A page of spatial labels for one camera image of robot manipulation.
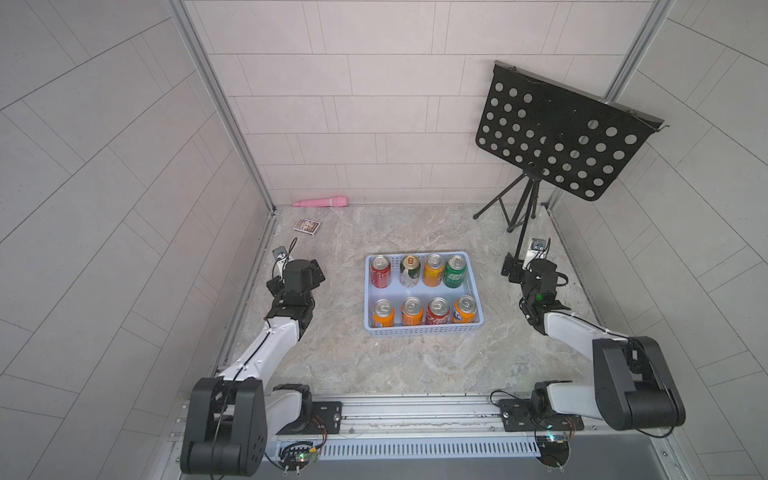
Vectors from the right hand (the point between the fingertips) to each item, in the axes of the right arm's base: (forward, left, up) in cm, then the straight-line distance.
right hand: (522, 252), depth 90 cm
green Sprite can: (-4, +21, -2) cm, 22 cm away
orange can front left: (-17, +43, 0) cm, 46 cm away
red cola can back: (-3, +43, -1) cm, 44 cm away
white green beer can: (-4, +35, 0) cm, 35 cm away
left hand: (-1, +66, +2) cm, 66 cm away
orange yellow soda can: (-3, +28, -2) cm, 28 cm away
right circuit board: (-47, +5, -12) cm, 49 cm away
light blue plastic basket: (-4, +31, -13) cm, 34 cm away
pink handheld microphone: (+34, +60, -6) cm, 69 cm away
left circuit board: (-45, +65, -13) cm, 80 cm away
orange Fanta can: (-17, +21, -1) cm, 27 cm away
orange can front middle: (-17, +35, -1) cm, 39 cm away
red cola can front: (-17, +28, -1) cm, 33 cm away
